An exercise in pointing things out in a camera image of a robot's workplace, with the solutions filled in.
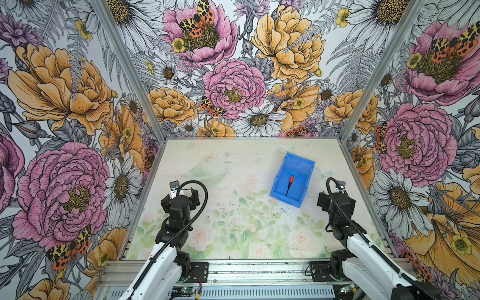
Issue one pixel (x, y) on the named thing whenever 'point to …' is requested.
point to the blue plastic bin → (302, 169)
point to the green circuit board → (184, 291)
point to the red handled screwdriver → (290, 181)
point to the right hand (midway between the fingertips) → (334, 199)
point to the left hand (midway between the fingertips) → (181, 197)
